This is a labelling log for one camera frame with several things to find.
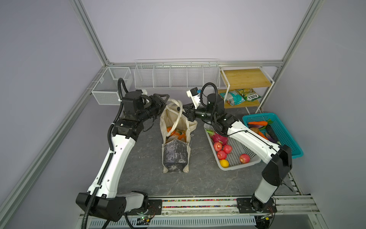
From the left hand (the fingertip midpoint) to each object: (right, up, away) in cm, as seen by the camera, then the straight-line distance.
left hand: (170, 100), depth 65 cm
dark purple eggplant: (+68, -16, +36) cm, 78 cm away
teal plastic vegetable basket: (+72, -18, +31) cm, 80 cm away
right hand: (+3, -4, +4) cm, 6 cm away
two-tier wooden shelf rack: (+44, +12, +24) cm, 51 cm away
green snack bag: (+52, +9, +37) cm, 64 cm away
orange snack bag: (+2, -18, +25) cm, 31 cm away
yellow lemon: (+30, -35, +19) cm, 50 cm away
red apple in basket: (+26, -26, +22) cm, 43 cm away
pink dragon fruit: (+26, -21, +26) cm, 42 cm away
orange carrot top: (+62, -12, +37) cm, 73 cm away
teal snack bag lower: (+40, +6, +34) cm, 53 cm away
